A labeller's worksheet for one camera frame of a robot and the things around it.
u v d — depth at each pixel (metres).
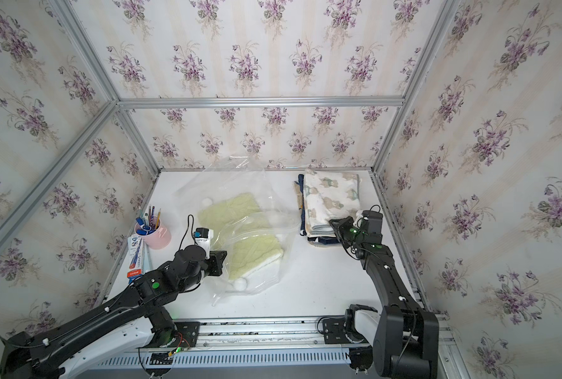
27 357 0.44
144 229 0.86
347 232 0.75
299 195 1.08
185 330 0.74
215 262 0.66
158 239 0.88
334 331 0.73
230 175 1.16
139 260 0.85
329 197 0.95
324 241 0.89
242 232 0.78
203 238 0.67
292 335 0.75
